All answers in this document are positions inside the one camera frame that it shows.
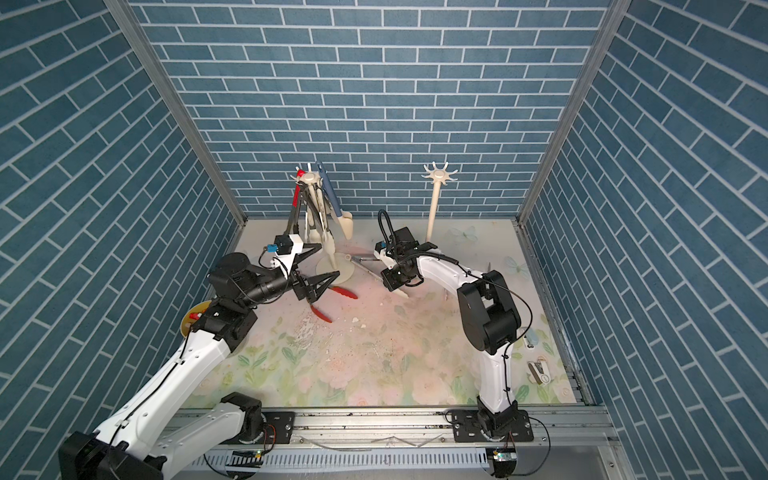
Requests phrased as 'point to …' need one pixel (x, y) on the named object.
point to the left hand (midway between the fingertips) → (335, 262)
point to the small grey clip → (540, 370)
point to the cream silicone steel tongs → (319, 212)
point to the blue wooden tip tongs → (344, 218)
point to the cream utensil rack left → (331, 269)
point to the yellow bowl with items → (193, 315)
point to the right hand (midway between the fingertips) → (389, 281)
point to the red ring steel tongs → (295, 216)
